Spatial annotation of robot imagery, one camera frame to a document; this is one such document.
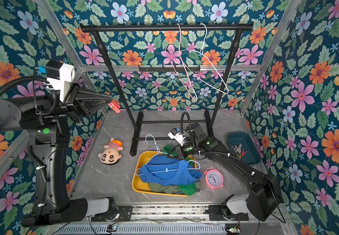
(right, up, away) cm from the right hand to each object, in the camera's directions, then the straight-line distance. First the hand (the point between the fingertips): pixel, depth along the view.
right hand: (171, 151), depth 70 cm
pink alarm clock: (+24, -18, +13) cm, 33 cm away
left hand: (-16, +18, -30) cm, 39 cm away
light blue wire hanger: (-2, -1, -1) cm, 2 cm away
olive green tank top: (-3, -21, +5) cm, 21 cm away
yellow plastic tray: (-20, -8, +16) cm, 27 cm away
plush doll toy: (-37, -5, +16) cm, 41 cm away
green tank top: (+8, -19, +2) cm, 21 cm away
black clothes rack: (-26, +4, +31) cm, 41 cm away
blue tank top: (-4, -11, +5) cm, 12 cm away
